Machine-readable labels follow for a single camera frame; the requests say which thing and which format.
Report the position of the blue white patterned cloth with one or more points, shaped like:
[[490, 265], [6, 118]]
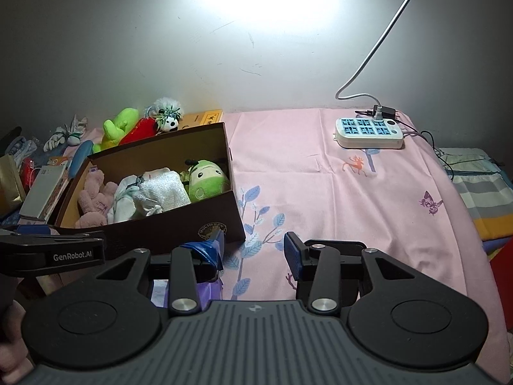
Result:
[[22, 148]]

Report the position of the orange printed book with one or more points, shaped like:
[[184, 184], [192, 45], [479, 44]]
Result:
[[56, 161]]

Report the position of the red box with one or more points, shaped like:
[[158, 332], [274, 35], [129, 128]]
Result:
[[503, 272]]

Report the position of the red packet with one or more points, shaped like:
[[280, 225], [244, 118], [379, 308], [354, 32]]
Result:
[[29, 172]]

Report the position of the blue glasses case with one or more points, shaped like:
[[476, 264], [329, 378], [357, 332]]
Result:
[[80, 156]]

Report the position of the purple tissue packet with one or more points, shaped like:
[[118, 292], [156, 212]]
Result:
[[212, 290]]

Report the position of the red plush toy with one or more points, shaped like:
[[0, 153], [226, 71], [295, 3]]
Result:
[[138, 130]]

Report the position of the green frog plush toy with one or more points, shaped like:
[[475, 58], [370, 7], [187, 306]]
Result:
[[206, 180]]

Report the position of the brown cardboard box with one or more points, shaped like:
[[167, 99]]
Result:
[[160, 232]]

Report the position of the black charger plug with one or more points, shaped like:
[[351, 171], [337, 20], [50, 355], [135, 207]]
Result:
[[384, 112]]

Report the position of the striped blanket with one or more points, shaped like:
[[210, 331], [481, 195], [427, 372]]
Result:
[[481, 192]]

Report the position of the yellow flat box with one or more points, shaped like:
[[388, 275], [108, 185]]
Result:
[[204, 118]]

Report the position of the blue floral cloth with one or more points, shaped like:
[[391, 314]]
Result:
[[36, 230]]

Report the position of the white glove bundle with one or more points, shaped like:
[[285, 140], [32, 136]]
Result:
[[54, 140], [76, 132]]

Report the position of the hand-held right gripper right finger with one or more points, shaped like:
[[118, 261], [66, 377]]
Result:
[[292, 256]]

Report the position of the white power bank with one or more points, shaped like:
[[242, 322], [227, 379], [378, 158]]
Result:
[[40, 192]]

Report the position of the person's left hand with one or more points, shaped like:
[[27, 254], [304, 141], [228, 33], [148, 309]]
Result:
[[16, 349]]

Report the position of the pink plush toy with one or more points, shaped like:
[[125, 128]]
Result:
[[94, 196]]

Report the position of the white power strip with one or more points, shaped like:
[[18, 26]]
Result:
[[360, 140]]

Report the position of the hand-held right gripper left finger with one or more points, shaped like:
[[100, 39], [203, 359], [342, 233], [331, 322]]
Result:
[[208, 248]]

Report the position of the white panda plush toy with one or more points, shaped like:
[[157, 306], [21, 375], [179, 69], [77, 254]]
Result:
[[170, 122]]

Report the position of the pale blue cloth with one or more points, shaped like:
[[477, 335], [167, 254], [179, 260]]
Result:
[[122, 204]]

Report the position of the pink printed bed sheet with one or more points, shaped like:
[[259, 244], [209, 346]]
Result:
[[340, 208]]

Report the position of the lime green plush toy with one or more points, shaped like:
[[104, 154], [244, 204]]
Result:
[[118, 126]]

